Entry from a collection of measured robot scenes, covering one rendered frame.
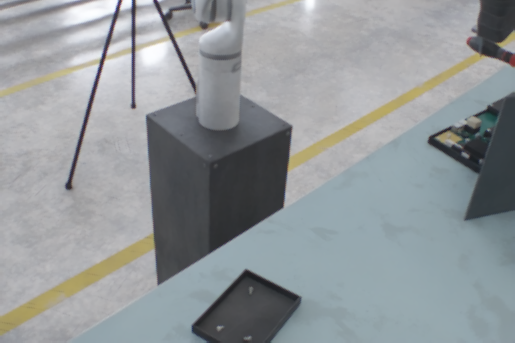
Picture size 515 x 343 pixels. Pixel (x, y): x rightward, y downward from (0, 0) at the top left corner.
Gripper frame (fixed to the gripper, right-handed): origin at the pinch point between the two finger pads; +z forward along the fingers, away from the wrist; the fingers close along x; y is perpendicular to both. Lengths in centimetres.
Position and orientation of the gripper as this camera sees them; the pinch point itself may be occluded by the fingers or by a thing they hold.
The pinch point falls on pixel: (485, 51)
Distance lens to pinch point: 99.6
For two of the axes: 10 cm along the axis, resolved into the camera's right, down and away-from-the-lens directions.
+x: 7.1, -6.5, 2.7
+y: 6.6, 4.7, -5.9
